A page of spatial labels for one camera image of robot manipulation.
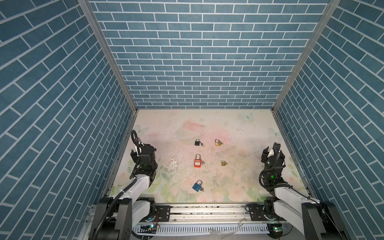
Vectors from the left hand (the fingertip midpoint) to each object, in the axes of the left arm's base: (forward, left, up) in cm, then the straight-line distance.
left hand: (139, 146), depth 85 cm
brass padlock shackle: (+9, -48, -12) cm, 50 cm away
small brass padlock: (-6, -49, -11) cm, 51 cm away
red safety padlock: (-5, -33, -11) cm, 35 cm away
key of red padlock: (-5, -37, -12) cm, 39 cm away
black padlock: (+10, -34, -12) cm, 37 cm away
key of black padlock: (+8, -37, -11) cm, 39 cm away
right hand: (-3, -77, +2) cm, 77 cm away
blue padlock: (-19, -33, -12) cm, 40 cm away
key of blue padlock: (-21, -36, -11) cm, 43 cm away
